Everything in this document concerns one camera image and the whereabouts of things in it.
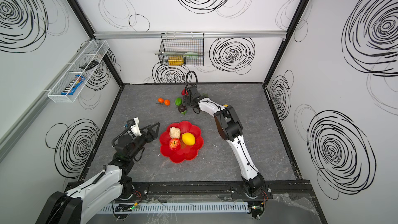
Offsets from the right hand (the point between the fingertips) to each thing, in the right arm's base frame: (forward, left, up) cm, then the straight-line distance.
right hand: (189, 98), depth 107 cm
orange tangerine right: (-3, +15, -1) cm, 16 cm away
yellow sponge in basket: (+4, +6, +29) cm, 30 cm away
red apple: (-34, +6, +3) cm, 35 cm away
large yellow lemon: (-31, -2, +1) cm, 31 cm away
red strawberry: (+8, +6, -3) cm, 10 cm away
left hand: (-28, +15, +11) cm, 33 cm away
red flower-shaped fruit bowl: (-31, +2, -1) cm, 31 cm away
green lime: (-3, +7, +1) cm, 8 cm away
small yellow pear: (-29, -20, +30) cm, 47 cm away
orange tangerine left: (-1, +20, 0) cm, 20 cm away
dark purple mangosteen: (-11, +3, +2) cm, 11 cm away
